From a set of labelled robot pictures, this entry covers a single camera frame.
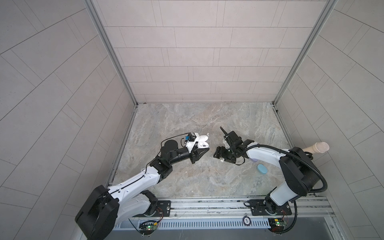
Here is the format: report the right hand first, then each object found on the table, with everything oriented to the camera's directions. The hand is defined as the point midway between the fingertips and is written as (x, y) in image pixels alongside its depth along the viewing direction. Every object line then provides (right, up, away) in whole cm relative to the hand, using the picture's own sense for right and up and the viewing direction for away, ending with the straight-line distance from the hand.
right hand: (216, 158), depth 87 cm
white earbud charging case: (-9, +12, -17) cm, 22 cm away
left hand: (-5, +10, -16) cm, 20 cm away
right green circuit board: (+26, -25, -19) cm, 40 cm away
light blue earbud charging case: (+25, -4, -5) cm, 26 cm away
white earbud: (+3, -1, -1) cm, 3 cm away
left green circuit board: (-33, -25, -21) cm, 47 cm away
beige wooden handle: (+43, +11, -22) cm, 49 cm away
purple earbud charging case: (+13, +7, -26) cm, 30 cm away
